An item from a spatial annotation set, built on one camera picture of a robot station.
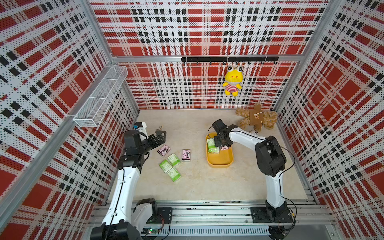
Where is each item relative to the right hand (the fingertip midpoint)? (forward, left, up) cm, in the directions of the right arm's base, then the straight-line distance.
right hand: (224, 140), depth 98 cm
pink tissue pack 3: (-6, +40, -1) cm, 40 cm away
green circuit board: (-49, +40, -1) cm, 63 cm away
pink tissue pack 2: (-5, 0, -1) cm, 5 cm away
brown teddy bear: (+18, -25, +2) cm, 31 cm away
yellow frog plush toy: (+27, -5, +31) cm, 41 cm away
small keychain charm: (+15, +46, -4) cm, 49 cm away
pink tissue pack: (-10, +25, -1) cm, 27 cm away
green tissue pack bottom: (-22, +31, -2) cm, 38 cm away
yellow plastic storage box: (-11, 0, -3) cm, 12 cm away
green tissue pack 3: (-17, +37, -1) cm, 41 cm away
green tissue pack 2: (-13, +32, -1) cm, 35 cm away
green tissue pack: (-5, +9, +1) cm, 10 cm away
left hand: (-8, +36, +19) cm, 41 cm away
